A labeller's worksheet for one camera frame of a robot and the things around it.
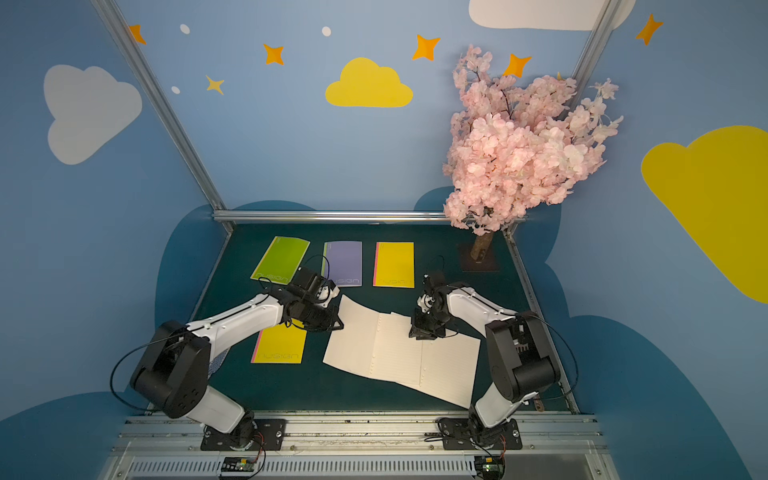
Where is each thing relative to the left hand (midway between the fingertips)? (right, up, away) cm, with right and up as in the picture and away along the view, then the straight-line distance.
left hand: (344, 322), depth 87 cm
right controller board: (+39, -33, -14) cm, 53 cm away
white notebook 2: (+30, -14, 0) cm, 33 cm away
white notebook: (+15, +16, +22) cm, 31 cm away
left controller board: (-24, -31, -15) cm, 42 cm away
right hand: (+22, -4, +3) cm, 22 cm away
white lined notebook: (-4, +17, +23) cm, 29 cm away
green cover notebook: (-28, +18, +25) cm, 41 cm away
